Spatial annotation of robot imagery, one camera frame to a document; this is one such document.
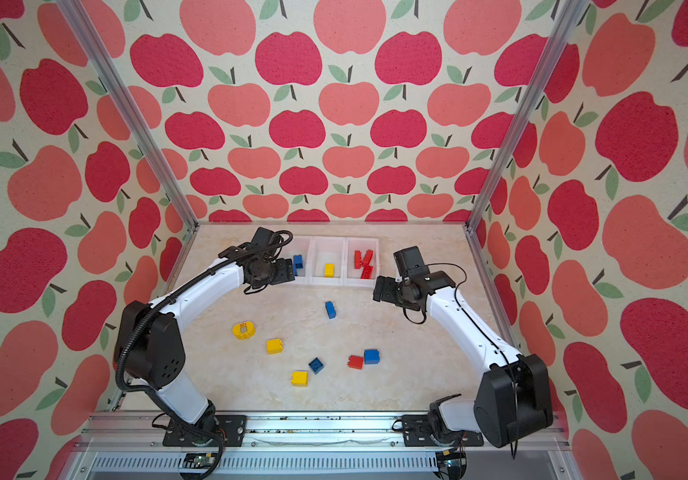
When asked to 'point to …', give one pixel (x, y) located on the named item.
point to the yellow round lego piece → (250, 330)
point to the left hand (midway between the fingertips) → (288, 277)
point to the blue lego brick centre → (331, 312)
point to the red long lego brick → (367, 270)
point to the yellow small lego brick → (329, 269)
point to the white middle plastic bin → (323, 251)
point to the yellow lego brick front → (300, 379)
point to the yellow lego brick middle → (274, 346)
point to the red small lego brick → (355, 362)
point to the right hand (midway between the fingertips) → (393, 293)
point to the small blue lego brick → (297, 263)
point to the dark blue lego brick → (316, 365)
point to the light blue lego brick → (371, 356)
